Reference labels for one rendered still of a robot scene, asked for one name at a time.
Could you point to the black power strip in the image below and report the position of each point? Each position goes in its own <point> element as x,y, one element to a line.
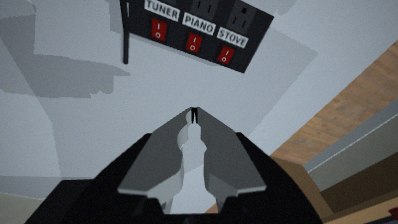
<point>225,32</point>

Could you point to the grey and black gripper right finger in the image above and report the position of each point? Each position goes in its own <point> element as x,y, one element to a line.
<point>235,166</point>

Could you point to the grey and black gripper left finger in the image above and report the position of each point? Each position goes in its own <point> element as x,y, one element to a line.
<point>151,168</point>

